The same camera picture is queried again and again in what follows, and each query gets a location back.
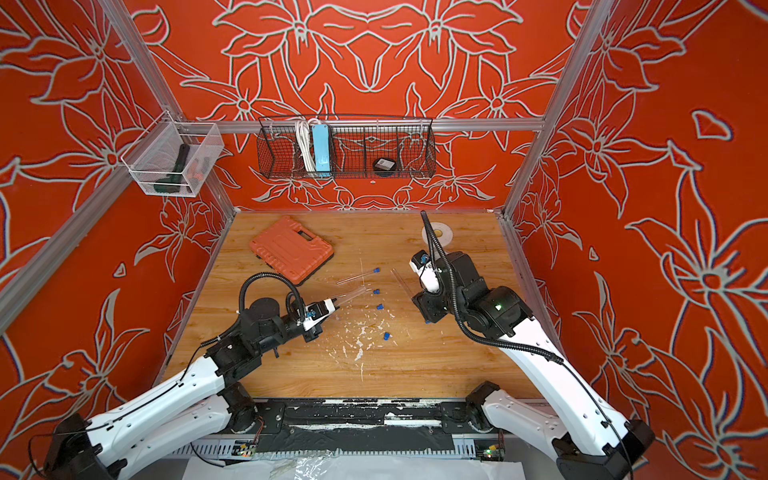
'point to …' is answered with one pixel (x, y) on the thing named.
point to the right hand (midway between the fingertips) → (418, 292)
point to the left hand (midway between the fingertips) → (334, 300)
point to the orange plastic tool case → (291, 250)
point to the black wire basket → (356, 145)
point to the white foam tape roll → (443, 233)
